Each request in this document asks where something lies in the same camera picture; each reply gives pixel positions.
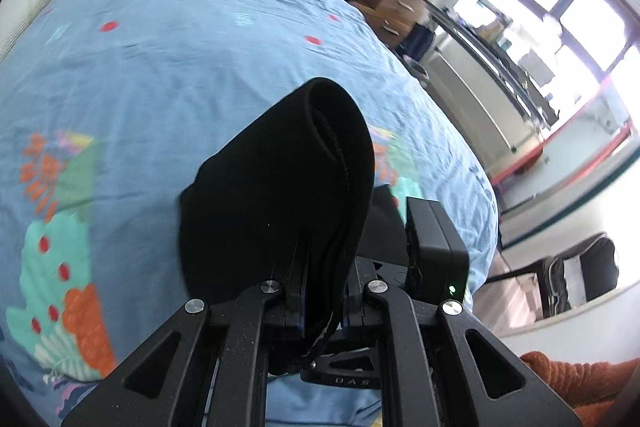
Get dark metal rail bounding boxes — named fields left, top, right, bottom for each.
left=427, top=2, right=561, bottom=130

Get blue printed bed blanket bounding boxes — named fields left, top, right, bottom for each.
left=0, top=0, right=501, bottom=427

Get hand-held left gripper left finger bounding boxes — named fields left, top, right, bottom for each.
left=60, top=227, right=313, bottom=427

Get window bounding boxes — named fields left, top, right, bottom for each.
left=440, top=0, right=640, bottom=108

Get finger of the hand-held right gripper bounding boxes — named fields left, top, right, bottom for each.
left=300, top=344, right=386, bottom=389

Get dark blue paper bag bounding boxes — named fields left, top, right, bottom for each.
left=400, top=24, right=435, bottom=62

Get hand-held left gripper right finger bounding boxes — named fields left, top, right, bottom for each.
left=342, top=257, right=586, bottom=427

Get black pants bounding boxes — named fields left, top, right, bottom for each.
left=176, top=78, right=377, bottom=375

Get orange cloth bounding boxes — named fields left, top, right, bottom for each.
left=520, top=351, right=640, bottom=410

